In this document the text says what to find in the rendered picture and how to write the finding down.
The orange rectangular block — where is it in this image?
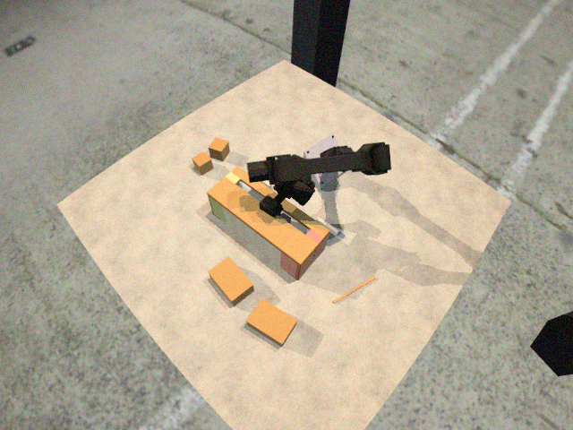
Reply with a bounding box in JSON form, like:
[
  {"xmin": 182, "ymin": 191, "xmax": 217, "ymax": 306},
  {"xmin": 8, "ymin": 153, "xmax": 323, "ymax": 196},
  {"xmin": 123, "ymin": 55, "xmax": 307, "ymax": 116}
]
[
  {"xmin": 246, "ymin": 298, "xmax": 298, "ymax": 348},
  {"xmin": 208, "ymin": 256, "xmax": 254, "ymax": 306}
]

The orange cube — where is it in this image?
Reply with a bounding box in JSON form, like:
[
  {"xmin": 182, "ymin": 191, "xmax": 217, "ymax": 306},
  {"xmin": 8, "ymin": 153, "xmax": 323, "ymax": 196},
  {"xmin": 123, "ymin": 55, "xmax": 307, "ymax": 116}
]
[
  {"xmin": 192, "ymin": 151, "xmax": 213, "ymax": 176},
  {"xmin": 208, "ymin": 137, "xmax": 230, "ymax": 161}
]

